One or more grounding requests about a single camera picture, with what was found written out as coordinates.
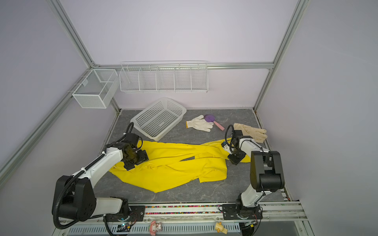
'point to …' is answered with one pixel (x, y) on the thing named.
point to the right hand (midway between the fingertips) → (237, 158)
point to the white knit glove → (199, 123)
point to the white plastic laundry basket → (155, 121)
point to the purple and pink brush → (210, 118)
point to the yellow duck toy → (219, 227)
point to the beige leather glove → (258, 135)
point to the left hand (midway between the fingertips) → (142, 163)
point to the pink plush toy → (155, 227)
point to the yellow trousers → (171, 164)
